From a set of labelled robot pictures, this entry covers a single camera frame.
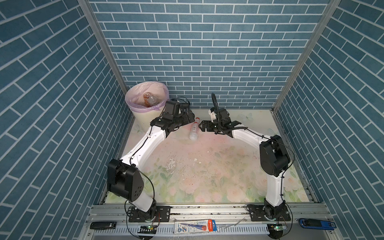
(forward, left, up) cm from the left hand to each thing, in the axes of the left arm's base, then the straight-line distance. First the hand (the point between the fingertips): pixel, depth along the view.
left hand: (189, 116), depth 83 cm
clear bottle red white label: (+15, +25, -1) cm, 30 cm away
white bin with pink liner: (+1, +27, 0) cm, 27 cm away
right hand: (+4, -8, -11) cm, 15 cm away
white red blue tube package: (-49, +1, -23) cm, 54 cm away
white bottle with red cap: (+5, -2, -20) cm, 21 cm away
